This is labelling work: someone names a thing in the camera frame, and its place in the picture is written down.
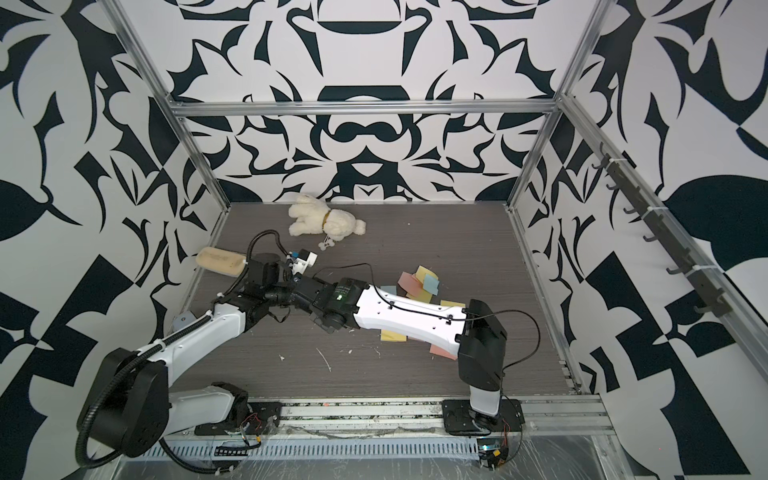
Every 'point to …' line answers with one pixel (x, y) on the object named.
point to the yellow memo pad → (387, 335)
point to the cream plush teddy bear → (310, 215)
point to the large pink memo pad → (439, 351)
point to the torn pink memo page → (409, 283)
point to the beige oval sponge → (222, 262)
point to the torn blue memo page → (430, 284)
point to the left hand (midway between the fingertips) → (335, 287)
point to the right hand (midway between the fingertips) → (330, 299)
